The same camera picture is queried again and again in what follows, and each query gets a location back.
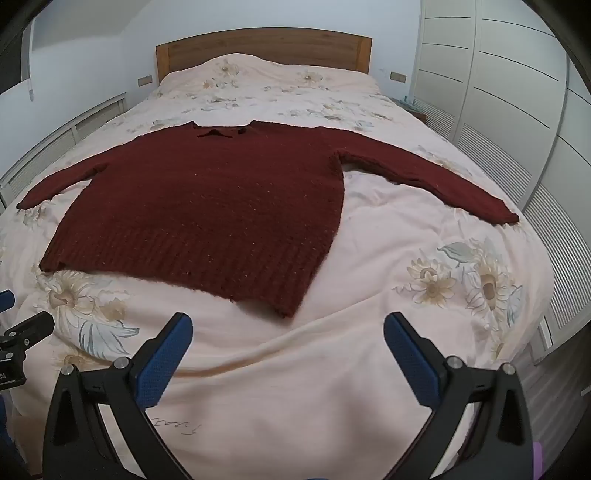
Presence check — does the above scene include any dark red knit sweater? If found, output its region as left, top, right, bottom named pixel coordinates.
left=16, top=119, right=520, bottom=319

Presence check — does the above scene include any wooden headboard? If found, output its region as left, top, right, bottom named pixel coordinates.
left=156, top=28, right=373, bottom=86

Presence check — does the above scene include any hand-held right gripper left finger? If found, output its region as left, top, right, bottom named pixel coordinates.
left=42, top=312, right=194, bottom=480

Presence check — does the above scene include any floral pink bed quilt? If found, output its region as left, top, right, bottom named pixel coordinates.
left=0, top=53, right=555, bottom=480

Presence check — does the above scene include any white panelled wardrobe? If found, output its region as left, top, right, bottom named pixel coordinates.
left=411, top=0, right=591, bottom=217

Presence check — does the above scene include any purple cloth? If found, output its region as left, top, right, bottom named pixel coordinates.
left=531, top=440, right=548, bottom=480

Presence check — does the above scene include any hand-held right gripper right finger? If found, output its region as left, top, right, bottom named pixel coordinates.
left=384, top=312, right=543, bottom=480

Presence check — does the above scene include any wooden nightstand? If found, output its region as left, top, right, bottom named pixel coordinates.
left=398, top=97, right=428, bottom=123

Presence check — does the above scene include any white slatted radiator cover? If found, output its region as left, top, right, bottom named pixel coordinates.
left=0, top=92, right=129, bottom=206

